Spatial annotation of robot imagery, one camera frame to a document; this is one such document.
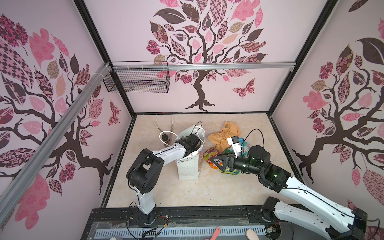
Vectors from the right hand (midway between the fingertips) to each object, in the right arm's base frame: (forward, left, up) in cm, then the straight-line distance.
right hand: (215, 157), depth 65 cm
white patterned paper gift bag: (+1, +12, -13) cm, 18 cm away
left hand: (+13, +12, -27) cm, 32 cm away
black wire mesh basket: (+77, +55, -10) cm, 95 cm away
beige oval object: (-27, -16, -25) cm, 40 cm away
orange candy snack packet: (+15, -1, -25) cm, 29 cm away
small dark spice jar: (+24, +29, -19) cm, 42 cm away
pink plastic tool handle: (-26, 0, -26) cm, 37 cm away
